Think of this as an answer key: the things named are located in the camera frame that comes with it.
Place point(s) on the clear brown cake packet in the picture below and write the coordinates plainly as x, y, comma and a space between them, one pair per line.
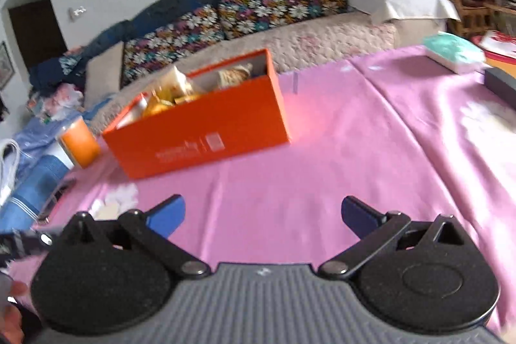
234, 76

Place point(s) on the orange cylindrical canister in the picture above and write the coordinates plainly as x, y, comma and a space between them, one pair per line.
79, 143

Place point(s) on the teal tissue pack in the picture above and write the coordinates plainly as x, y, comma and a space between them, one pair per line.
454, 53

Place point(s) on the long black box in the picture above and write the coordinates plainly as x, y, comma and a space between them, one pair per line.
501, 84

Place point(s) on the beige paper snack bag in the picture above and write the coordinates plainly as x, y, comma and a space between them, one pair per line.
175, 84

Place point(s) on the right floral cushion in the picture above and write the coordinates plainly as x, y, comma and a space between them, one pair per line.
240, 18

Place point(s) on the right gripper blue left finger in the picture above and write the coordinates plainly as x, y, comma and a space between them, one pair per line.
150, 230

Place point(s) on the yellow snack packet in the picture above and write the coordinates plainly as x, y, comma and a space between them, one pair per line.
157, 105

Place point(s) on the floral cushion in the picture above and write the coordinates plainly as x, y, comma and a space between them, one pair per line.
240, 18
167, 44

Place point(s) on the pink quilted sofa cover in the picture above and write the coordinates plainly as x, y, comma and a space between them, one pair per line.
293, 47

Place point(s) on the person's left hand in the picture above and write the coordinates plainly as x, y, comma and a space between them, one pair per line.
11, 322

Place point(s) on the beige plain pillow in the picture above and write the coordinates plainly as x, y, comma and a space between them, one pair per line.
103, 75

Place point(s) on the red white gift box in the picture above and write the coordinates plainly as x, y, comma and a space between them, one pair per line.
499, 50

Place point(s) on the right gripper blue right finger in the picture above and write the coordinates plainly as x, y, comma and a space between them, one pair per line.
378, 234

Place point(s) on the dark blue clothes pile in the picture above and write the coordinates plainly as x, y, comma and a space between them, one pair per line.
49, 75

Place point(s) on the left floral cushion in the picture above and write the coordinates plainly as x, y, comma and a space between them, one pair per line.
167, 44

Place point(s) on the red yellow cracker packet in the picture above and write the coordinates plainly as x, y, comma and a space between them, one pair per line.
135, 112

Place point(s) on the orange shoe box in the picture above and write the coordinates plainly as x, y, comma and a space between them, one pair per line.
220, 124

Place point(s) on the white box side table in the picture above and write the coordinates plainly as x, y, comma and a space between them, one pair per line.
414, 20

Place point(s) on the blue striped bedding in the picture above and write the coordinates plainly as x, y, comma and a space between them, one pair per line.
41, 170

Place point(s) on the pink tablecloth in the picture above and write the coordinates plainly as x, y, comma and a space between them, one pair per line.
395, 129

